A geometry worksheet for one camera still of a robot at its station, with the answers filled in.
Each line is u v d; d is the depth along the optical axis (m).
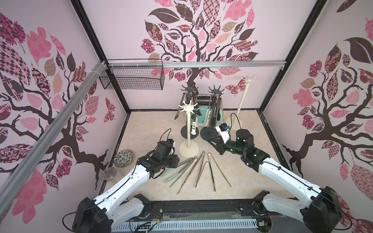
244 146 0.58
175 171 0.87
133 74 0.95
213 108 0.78
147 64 0.90
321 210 0.39
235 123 1.10
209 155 0.95
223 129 0.64
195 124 0.72
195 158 0.92
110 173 0.72
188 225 0.70
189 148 0.97
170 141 0.73
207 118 0.84
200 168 0.87
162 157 0.60
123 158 0.91
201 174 0.85
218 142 0.67
